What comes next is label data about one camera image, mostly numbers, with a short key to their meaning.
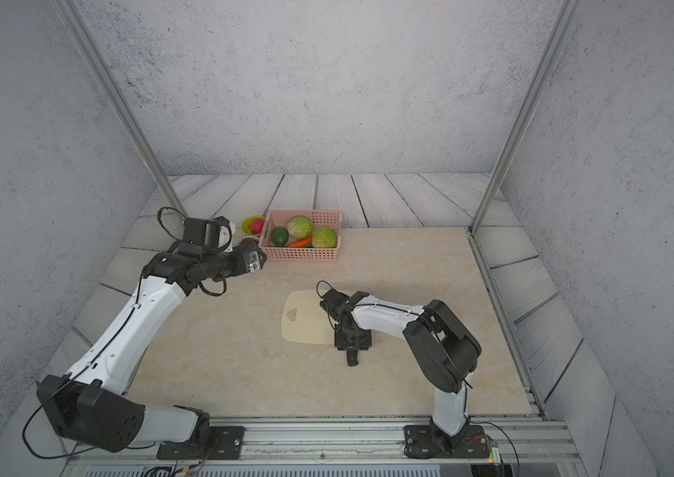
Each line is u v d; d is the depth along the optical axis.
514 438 0.75
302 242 1.14
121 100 0.85
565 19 0.71
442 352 0.48
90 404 0.38
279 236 1.14
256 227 1.14
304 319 0.96
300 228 1.14
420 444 0.73
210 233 0.59
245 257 0.69
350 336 0.76
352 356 0.85
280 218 1.19
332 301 0.75
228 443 0.73
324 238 1.08
